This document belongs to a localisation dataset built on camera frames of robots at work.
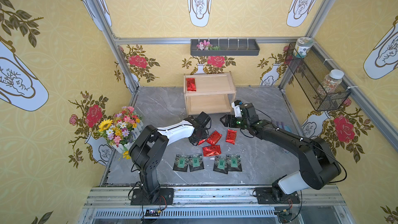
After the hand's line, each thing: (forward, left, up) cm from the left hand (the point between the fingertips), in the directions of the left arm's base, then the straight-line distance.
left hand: (197, 135), depth 94 cm
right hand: (+6, -19, +10) cm, 22 cm away
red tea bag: (+23, +3, +20) cm, 31 cm away
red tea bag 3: (-2, -10, 0) cm, 11 cm away
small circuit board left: (-37, +21, -5) cm, 43 cm away
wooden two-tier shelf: (+17, -9, +19) cm, 27 cm away
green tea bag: (-16, +1, -1) cm, 16 cm away
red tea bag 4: (-2, -21, +1) cm, 21 cm away
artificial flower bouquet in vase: (-3, +38, +14) cm, 41 cm away
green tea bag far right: (-17, -19, 0) cm, 26 cm away
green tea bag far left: (-16, +9, -1) cm, 18 cm away
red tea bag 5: (-10, -8, 0) cm, 13 cm away
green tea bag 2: (-17, -12, -1) cm, 21 cm away
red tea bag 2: (-6, -2, +3) cm, 7 cm away
